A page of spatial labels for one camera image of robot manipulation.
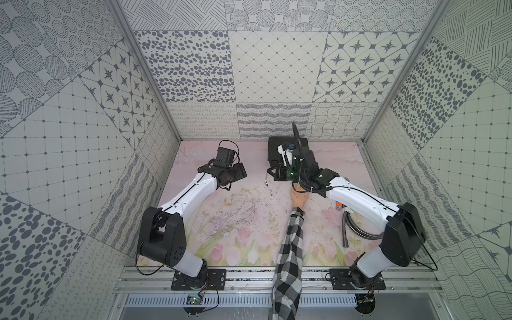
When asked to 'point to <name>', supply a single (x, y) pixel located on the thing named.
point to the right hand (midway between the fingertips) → (267, 173)
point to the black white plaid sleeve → (287, 279)
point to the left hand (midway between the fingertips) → (246, 173)
